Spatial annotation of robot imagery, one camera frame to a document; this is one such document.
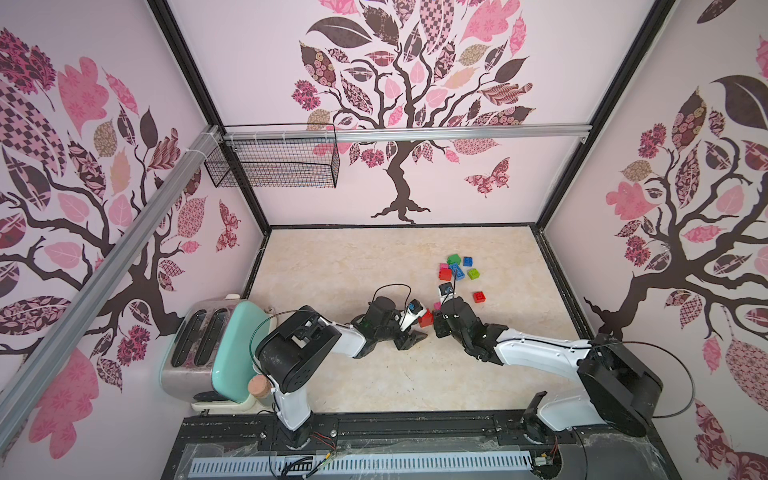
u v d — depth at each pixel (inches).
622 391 16.8
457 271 41.6
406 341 31.4
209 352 28.4
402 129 37.1
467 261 42.3
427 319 32.2
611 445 28.5
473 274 40.8
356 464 27.4
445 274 41.5
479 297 38.4
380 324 29.0
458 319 25.7
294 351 18.9
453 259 42.2
